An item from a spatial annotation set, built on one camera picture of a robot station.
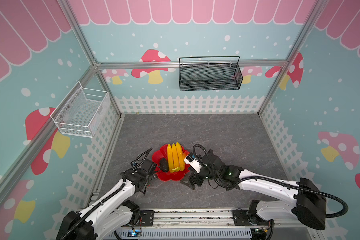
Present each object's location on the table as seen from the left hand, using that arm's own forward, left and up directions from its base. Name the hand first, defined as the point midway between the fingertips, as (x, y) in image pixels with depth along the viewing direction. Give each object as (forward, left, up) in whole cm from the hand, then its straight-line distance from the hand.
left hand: (147, 181), depth 84 cm
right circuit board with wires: (-22, -57, -3) cm, 62 cm away
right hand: (0, -21, +12) cm, 24 cm away
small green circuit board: (-23, +3, -4) cm, 24 cm away
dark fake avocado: (+10, -9, +2) cm, 13 cm away
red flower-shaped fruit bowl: (+18, -6, 0) cm, 19 cm away
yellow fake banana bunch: (+15, -15, 0) cm, 21 cm away
